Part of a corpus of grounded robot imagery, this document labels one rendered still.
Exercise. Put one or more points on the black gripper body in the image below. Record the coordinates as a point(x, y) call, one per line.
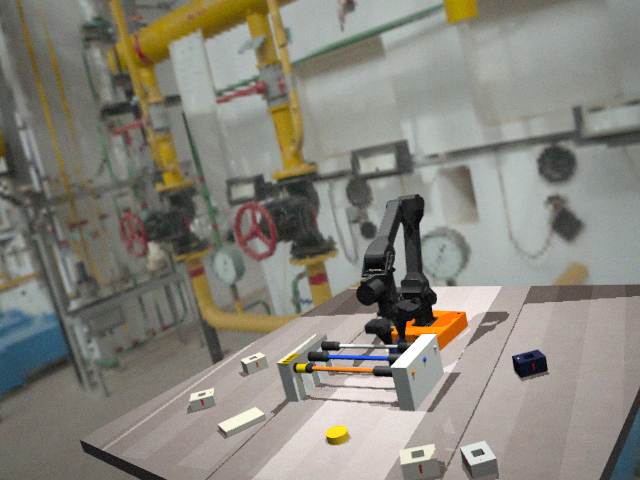
point(382, 326)

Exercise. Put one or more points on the yellow cylinder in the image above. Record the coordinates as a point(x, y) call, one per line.
point(337, 435)

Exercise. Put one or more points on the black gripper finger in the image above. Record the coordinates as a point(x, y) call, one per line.
point(400, 326)
point(386, 338)

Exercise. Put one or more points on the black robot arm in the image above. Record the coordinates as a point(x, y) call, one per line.
point(380, 254)

